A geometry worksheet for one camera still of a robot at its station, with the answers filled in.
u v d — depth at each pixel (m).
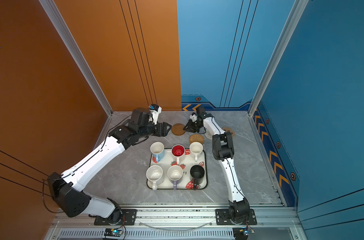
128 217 0.74
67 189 0.39
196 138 1.05
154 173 0.87
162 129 0.66
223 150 0.71
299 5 0.69
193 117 1.05
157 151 0.93
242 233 0.70
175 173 0.87
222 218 0.73
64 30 0.77
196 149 0.92
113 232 0.71
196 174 0.85
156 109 0.66
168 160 0.93
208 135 1.05
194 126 0.98
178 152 0.94
